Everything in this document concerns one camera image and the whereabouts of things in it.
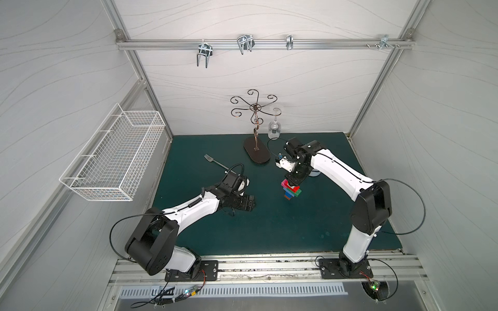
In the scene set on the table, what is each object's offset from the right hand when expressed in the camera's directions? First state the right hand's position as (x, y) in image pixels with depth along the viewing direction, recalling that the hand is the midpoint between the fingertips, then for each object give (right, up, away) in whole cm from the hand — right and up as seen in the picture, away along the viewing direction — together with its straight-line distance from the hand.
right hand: (294, 179), depth 86 cm
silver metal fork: (-44, +9, +25) cm, 52 cm away
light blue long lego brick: (-2, -6, +3) cm, 7 cm away
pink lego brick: (-4, -2, +2) cm, 5 cm away
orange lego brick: (-2, -10, +8) cm, 13 cm away
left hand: (-20, -11, -1) cm, 23 cm away
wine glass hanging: (-8, +25, +10) cm, 28 cm away
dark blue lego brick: (-2, -8, +5) cm, 10 cm away
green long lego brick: (+1, -7, 0) cm, 7 cm away
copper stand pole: (-17, +33, +5) cm, 37 cm away
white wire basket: (-70, +8, -17) cm, 72 cm away
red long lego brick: (0, -4, 0) cm, 4 cm away
